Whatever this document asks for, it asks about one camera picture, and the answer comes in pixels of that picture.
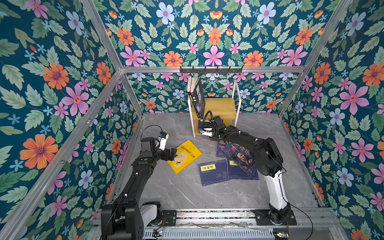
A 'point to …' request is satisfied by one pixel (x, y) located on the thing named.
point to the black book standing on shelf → (196, 97)
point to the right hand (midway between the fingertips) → (213, 127)
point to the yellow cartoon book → (186, 154)
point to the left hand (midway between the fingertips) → (170, 143)
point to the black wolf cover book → (203, 102)
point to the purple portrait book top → (241, 155)
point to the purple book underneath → (220, 145)
